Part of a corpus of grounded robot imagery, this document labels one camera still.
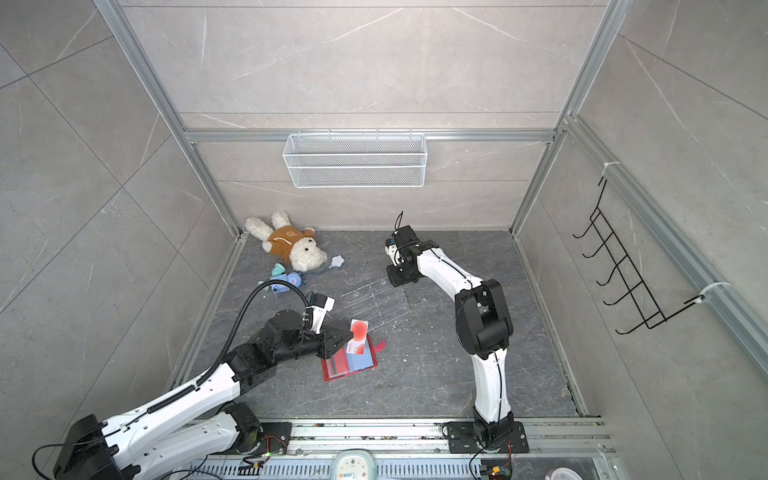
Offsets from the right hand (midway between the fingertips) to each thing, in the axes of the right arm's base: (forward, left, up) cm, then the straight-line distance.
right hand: (397, 275), depth 97 cm
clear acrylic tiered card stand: (-10, +7, -2) cm, 12 cm away
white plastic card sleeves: (-26, +12, -7) cm, 30 cm away
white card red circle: (-23, +10, +8) cm, 27 cm away
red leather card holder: (-27, +17, -6) cm, 32 cm away
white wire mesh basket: (+33, +15, +22) cm, 42 cm away
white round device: (-51, +12, -5) cm, 53 cm away
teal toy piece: (+6, +42, -4) cm, 43 cm away
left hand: (-24, +12, +10) cm, 29 cm away
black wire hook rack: (-23, -52, +25) cm, 62 cm away
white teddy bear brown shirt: (+14, +38, +3) cm, 41 cm away
